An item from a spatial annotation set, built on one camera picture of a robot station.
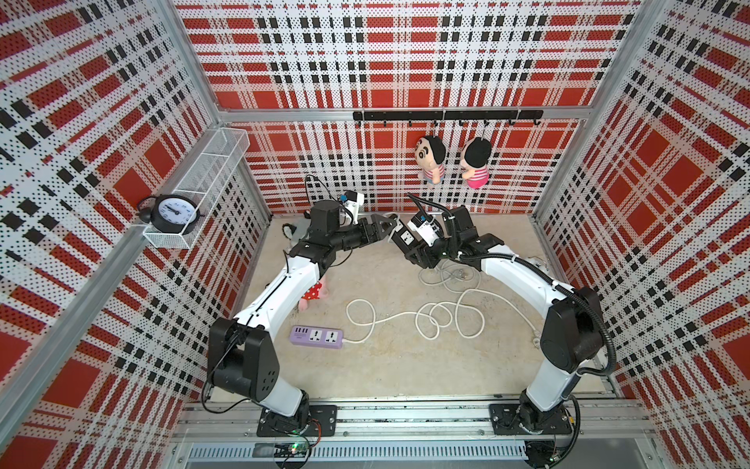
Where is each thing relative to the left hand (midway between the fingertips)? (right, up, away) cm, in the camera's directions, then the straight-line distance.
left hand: (393, 226), depth 78 cm
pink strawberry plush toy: (-25, -20, +16) cm, 36 cm away
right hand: (+8, -6, +8) cm, 12 cm away
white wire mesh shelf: (-53, +13, +3) cm, 55 cm away
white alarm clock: (+48, -11, +18) cm, 53 cm away
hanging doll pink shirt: (+28, +23, +18) cm, 40 cm away
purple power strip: (-25, -33, +8) cm, 42 cm away
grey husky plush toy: (-32, 0, +11) cm, 34 cm away
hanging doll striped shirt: (+12, +24, +13) cm, 30 cm away
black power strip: (+3, -3, +4) cm, 6 cm away
